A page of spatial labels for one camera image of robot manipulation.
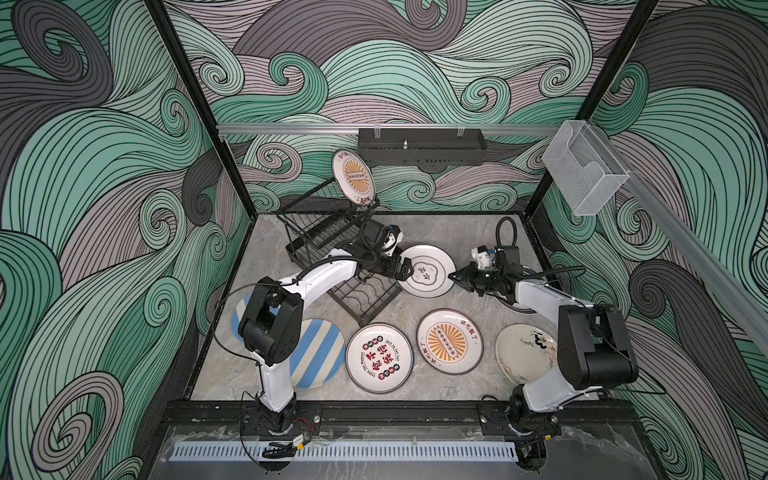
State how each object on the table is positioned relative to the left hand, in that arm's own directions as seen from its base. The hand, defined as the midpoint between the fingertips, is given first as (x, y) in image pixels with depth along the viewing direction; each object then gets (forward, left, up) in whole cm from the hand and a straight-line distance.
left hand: (402, 264), depth 88 cm
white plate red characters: (-23, +7, -14) cm, 28 cm away
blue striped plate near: (-23, +24, -14) cm, 36 cm away
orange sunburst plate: (+24, +15, +14) cm, 31 cm away
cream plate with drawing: (-21, -36, -14) cm, 44 cm away
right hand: (-1, -14, -4) cm, 15 cm away
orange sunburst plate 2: (-18, -14, -13) cm, 27 cm away
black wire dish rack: (+13, +26, +5) cm, 29 cm away
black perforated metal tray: (+33, -7, +19) cm, 39 cm away
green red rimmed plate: (-9, -30, -14) cm, 35 cm away
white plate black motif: (+3, -10, -5) cm, 12 cm away
